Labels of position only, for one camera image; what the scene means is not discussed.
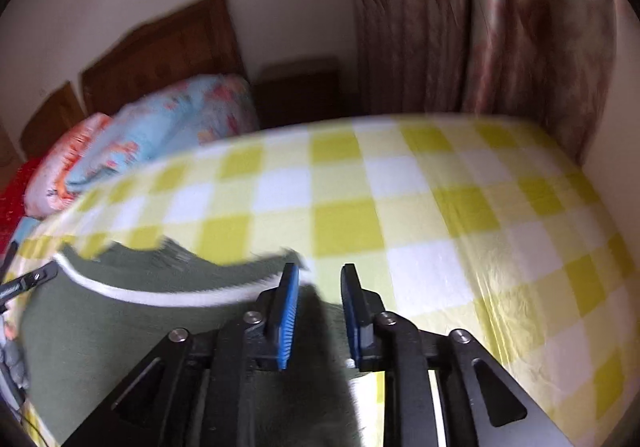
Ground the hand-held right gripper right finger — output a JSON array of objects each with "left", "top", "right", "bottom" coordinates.
[{"left": 340, "top": 263, "right": 576, "bottom": 447}]

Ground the pink floral pillow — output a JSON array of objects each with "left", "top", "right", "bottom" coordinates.
[{"left": 24, "top": 113, "right": 113, "bottom": 218}]

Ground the green knitted sweater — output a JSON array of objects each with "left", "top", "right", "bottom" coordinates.
[{"left": 20, "top": 237, "right": 386, "bottom": 447}]

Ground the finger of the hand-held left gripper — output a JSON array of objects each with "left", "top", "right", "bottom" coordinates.
[
  {"left": 0, "top": 241, "right": 20, "bottom": 278},
  {"left": 0, "top": 261, "right": 60, "bottom": 300}
]

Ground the small wooden headboard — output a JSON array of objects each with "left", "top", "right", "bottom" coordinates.
[{"left": 19, "top": 81, "right": 86, "bottom": 160}]

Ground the red patterned cloth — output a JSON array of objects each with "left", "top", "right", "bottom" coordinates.
[{"left": 0, "top": 157, "right": 46, "bottom": 248}]

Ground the dark wooden nightstand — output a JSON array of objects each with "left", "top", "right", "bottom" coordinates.
[{"left": 252, "top": 58, "right": 361, "bottom": 130}]

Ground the yellow checked bed sheet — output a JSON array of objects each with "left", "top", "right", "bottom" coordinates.
[{"left": 10, "top": 114, "right": 640, "bottom": 447}]

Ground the light blue floral pillow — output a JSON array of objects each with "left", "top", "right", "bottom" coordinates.
[{"left": 65, "top": 74, "right": 261, "bottom": 200}]

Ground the large wooden headboard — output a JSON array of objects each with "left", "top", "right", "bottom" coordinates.
[{"left": 80, "top": 0, "right": 246, "bottom": 120}]

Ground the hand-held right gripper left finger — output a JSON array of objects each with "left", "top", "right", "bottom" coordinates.
[{"left": 62, "top": 263, "right": 301, "bottom": 447}]

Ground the pink floral curtain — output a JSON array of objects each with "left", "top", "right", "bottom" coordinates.
[{"left": 342, "top": 0, "right": 618, "bottom": 165}]

